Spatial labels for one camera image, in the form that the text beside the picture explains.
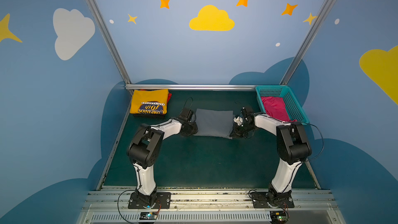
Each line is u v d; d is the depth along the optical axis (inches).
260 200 29.3
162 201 29.2
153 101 41.3
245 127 33.1
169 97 45.2
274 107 43.4
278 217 28.1
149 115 39.8
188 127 33.1
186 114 31.5
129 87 45.5
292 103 42.5
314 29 33.6
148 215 28.0
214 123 41.1
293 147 20.3
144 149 19.7
